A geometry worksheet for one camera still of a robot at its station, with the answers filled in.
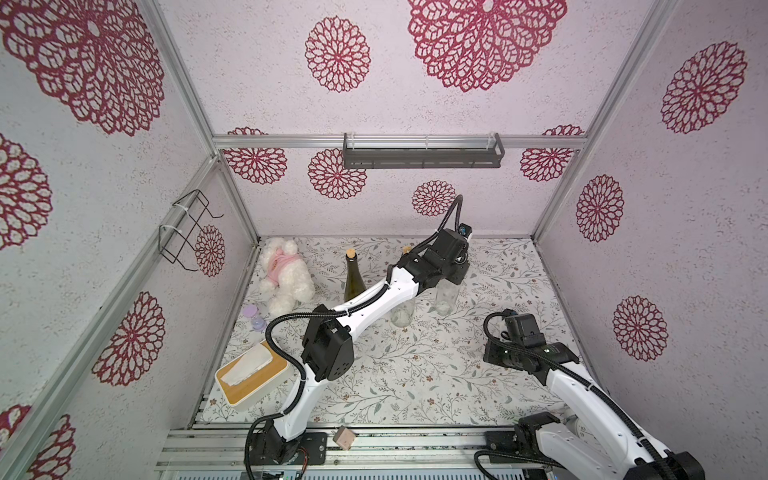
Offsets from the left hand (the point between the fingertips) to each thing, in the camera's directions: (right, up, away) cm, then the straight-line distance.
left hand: (457, 261), depth 84 cm
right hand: (+7, -24, -1) cm, 25 cm away
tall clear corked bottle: (-14, -18, +13) cm, 26 cm away
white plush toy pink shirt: (-54, -6, +16) cm, 56 cm away
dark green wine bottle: (-29, -6, -6) cm, 30 cm away
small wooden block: (-31, -44, -10) cm, 55 cm away
